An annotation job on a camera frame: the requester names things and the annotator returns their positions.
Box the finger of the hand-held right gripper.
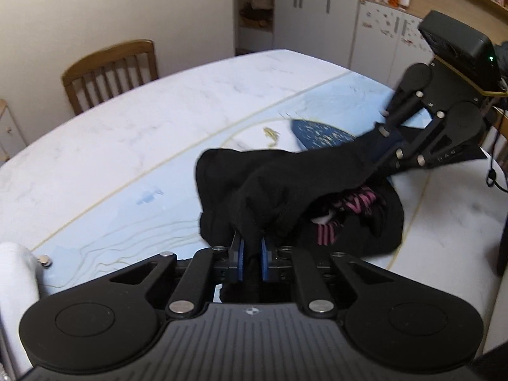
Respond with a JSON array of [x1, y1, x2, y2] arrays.
[[375, 113, 447, 173], [373, 89, 427, 144]]

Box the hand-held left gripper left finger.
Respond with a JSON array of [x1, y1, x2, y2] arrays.
[[108, 233, 244, 319]]

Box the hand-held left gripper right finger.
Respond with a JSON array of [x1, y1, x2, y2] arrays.
[[260, 236, 398, 319]]

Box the black shirt with pink print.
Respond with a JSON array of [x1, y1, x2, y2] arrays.
[[196, 127, 483, 303]]

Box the white cabinet with stickers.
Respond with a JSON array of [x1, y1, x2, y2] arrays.
[[349, 0, 434, 88]]

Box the plain white cabinet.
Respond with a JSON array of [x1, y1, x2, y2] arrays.
[[274, 0, 360, 70]]

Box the wooden slat-back chair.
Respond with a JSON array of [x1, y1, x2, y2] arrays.
[[61, 40, 159, 117]]

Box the black cable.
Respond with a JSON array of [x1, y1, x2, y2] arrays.
[[485, 105, 508, 191]]

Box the light wooden frame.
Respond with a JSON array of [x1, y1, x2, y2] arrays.
[[0, 99, 25, 163]]

